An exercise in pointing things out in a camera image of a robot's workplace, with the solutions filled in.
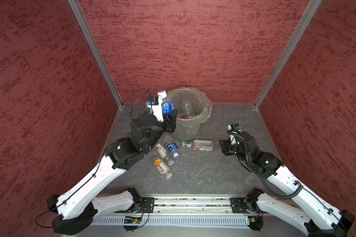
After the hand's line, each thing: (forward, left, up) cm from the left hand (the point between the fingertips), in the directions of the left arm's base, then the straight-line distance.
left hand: (172, 115), depth 60 cm
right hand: (-2, -25, -20) cm, 32 cm away
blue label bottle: (+3, +1, -36) cm, 36 cm away
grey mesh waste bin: (+12, -7, -30) cm, 33 cm away
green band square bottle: (+9, -16, -40) cm, 44 cm away
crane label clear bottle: (+1, +8, -35) cm, 36 cm away
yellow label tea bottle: (-10, +6, -35) cm, 37 cm away
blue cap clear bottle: (+26, -8, -24) cm, 36 cm away
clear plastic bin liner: (+22, -17, -17) cm, 32 cm away
